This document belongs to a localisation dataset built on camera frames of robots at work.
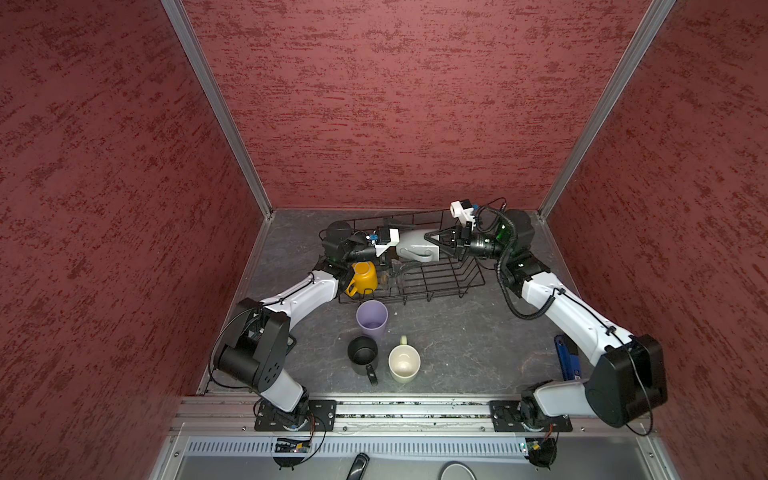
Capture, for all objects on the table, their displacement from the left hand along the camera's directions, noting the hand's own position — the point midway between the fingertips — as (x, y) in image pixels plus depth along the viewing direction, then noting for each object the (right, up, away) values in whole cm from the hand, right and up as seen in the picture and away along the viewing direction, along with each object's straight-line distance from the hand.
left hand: (416, 245), depth 73 cm
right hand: (+1, 0, -6) cm, 6 cm away
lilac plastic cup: (-12, -22, +14) cm, 29 cm away
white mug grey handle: (-1, 0, -3) cm, 3 cm away
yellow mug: (-14, -11, +16) cm, 24 cm away
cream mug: (-3, -33, +9) cm, 35 cm away
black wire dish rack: (+1, -10, +30) cm, 32 cm away
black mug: (-14, -31, +10) cm, 35 cm away
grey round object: (+9, -52, -6) cm, 53 cm away
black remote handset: (-14, -49, -8) cm, 52 cm away
